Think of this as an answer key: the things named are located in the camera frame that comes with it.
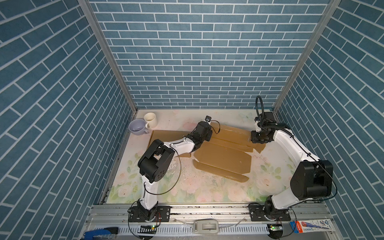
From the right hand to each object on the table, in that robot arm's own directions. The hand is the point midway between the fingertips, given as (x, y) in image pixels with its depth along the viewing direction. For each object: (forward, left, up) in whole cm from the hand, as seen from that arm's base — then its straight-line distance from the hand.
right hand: (254, 136), depth 89 cm
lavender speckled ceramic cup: (+8, +79, -9) cm, 80 cm away
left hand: (+6, +28, -3) cm, 28 cm away
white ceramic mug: (+11, +67, -2) cm, 68 cm away
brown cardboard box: (+2, +55, -8) cm, 55 cm away
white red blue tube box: (-42, -20, -13) cm, 48 cm away
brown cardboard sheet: (-6, +15, -12) cm, 20 cm away
